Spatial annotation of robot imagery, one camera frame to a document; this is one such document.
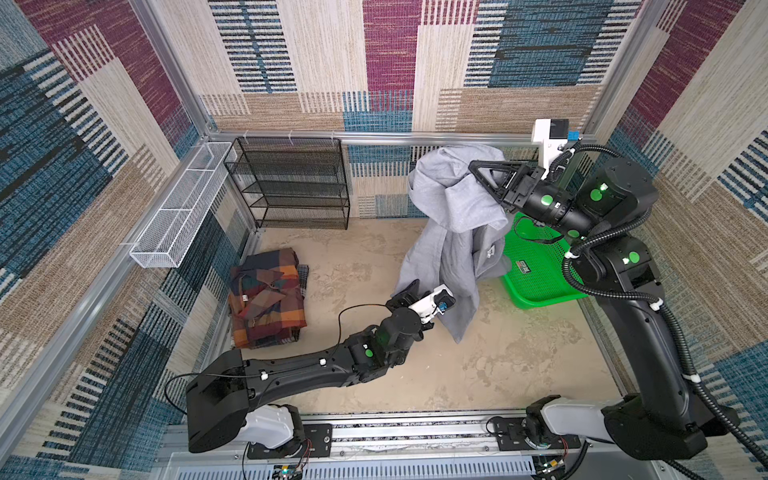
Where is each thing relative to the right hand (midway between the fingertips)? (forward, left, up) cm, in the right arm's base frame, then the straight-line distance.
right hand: (468, 175), depth 48 cm
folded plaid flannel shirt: (+7, +49, -47) cm, 69 cm away
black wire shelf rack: (+51, +47, -40) cm, 80 cm away
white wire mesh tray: (+9, +64, -22) cm, 68 cm away
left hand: (+1, +6, -31) cm, 32 cm away
